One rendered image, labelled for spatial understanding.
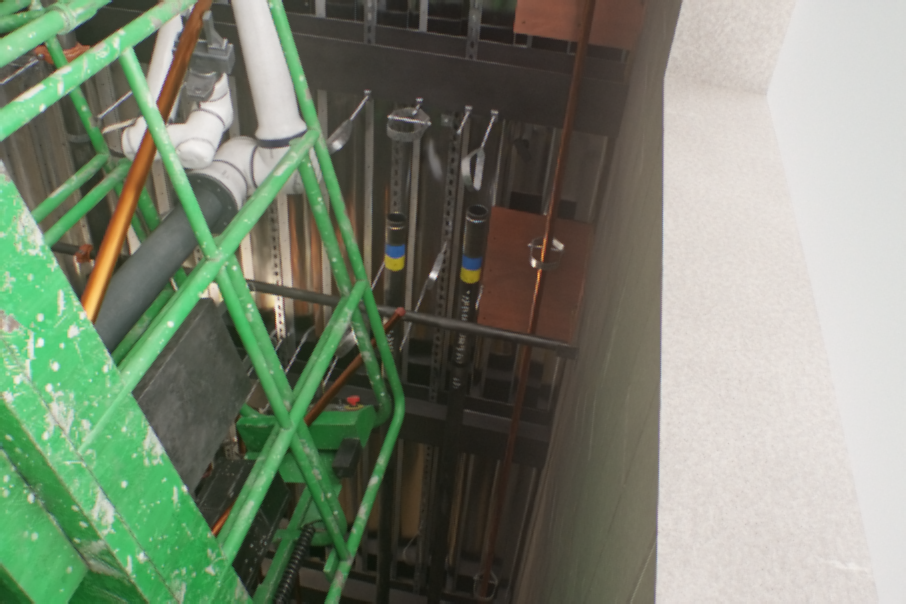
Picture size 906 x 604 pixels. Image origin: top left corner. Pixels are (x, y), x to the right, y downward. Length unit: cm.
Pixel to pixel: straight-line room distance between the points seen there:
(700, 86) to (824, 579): 103
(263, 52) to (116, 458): 129
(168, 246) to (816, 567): 175
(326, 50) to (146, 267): 130
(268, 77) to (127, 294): 73
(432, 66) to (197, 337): 159
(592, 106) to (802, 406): 216
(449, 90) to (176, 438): 177
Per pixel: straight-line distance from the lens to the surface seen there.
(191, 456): 174
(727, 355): 94
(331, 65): 311
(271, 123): 239
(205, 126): 204
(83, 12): 153
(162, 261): 214
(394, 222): 292
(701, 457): 82
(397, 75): 304
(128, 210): 161
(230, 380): 185
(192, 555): 161
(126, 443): 143
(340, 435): 255
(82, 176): 238
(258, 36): 233
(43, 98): 133
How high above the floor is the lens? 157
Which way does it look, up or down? 50 degrees up
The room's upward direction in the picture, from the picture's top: 19 degrees clockwise
